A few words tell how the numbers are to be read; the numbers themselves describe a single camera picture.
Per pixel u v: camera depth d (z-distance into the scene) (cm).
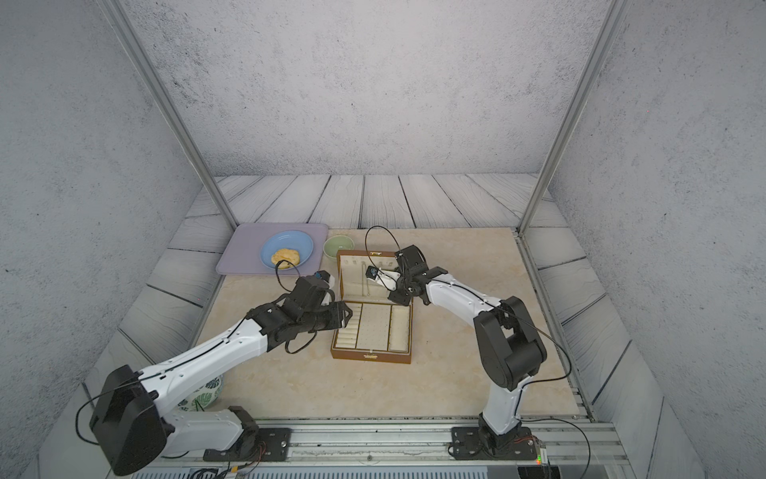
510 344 48
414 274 71
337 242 110
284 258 108
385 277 80
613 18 71
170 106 86
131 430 39
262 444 72
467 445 73
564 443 74
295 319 60
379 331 87
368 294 94
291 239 115
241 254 111
